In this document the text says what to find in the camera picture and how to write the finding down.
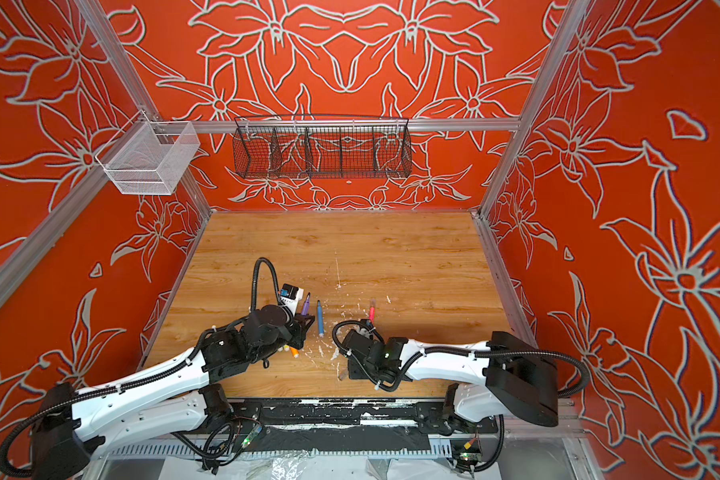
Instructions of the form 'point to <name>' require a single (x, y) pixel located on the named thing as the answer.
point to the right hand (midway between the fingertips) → (346, 370)
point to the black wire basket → (322, 147)
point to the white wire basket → (149, 157)
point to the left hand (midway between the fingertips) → (313, 316)
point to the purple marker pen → (306, 306)
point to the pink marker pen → (372, 310)
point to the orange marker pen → (295, 352)
